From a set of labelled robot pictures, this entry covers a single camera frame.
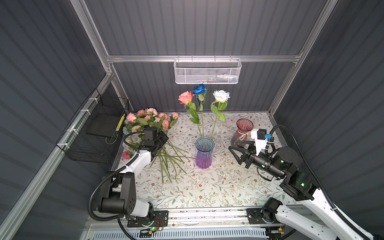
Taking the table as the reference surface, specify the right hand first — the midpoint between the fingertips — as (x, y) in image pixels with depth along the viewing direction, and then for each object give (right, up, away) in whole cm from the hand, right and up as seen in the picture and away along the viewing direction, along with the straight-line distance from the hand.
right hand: (234, 146), depth 59 cm
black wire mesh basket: (-66, +3, +12) cm, 68 cm away
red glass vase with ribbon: (+15, +8, +32) cm, 36 cm away
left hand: (-33, +4, +31) cm, 46 cm away
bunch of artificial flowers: (-44, +9, +45) cm, 63 cm away
